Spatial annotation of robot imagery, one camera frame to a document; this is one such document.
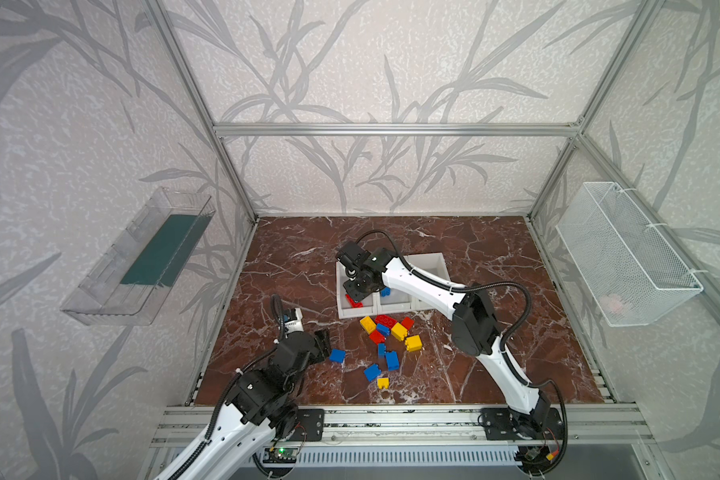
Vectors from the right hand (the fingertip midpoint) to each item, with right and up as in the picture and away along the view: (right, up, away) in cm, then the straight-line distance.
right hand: (356, 281), depth 91 cm
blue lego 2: (+11, -21, -9) cm, 25 cm away
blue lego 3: (+5, -24, -9) cm, 26 cm away
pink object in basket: (+64, -3, -19) cm, 67 cm away
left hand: (-7, -10, -12) cm, 17 cm away
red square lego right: (+16, -13, -1) cm, 20 cm away
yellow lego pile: (+13, -14, -4) cm, 20 cm away
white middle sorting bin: (+12, -6, +2) cm, 14 cm away
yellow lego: (+17, -17, -6) cm, 25 cm away
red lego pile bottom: (+7, -16, -4) cm, 18 cm away
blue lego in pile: (+8, -14, -3) cm, 16 cm away
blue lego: (-5, -20, -6) cm, 22 cm away
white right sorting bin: (+26, +4, +12) cm, 28 cm away
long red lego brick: (+9, -12, -1) cm, 15 cm away
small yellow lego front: (+8, -26, -12) cm, 29 cm away
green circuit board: (-17, -39, -21) cm, 47 cm away
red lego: (-1, -7, +3) cm, 8 cm away
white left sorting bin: (-4, -9, +2) cm, 10 cm away
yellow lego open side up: (+4, -13, 0) cm, 14 cm away
